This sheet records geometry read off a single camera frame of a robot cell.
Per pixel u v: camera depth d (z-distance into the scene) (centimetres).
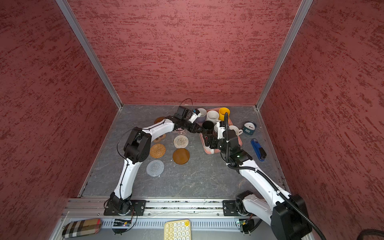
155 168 87
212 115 108
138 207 74
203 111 106
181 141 100
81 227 67
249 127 103
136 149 59
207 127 97
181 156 93
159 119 110
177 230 67
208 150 94
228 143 59
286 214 39
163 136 70
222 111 107
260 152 92
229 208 74
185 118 86
